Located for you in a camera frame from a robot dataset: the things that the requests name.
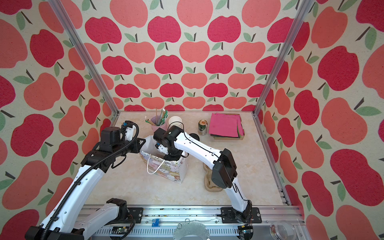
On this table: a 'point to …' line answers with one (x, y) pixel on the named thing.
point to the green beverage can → (202, 126)
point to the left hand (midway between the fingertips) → (146, 140)
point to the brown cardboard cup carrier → (209, 184)
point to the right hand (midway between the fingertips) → (178, 159)
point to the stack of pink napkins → (226, 126)
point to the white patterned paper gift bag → (175, 170)
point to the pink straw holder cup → (153, 119)
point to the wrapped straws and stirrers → (160, 120)
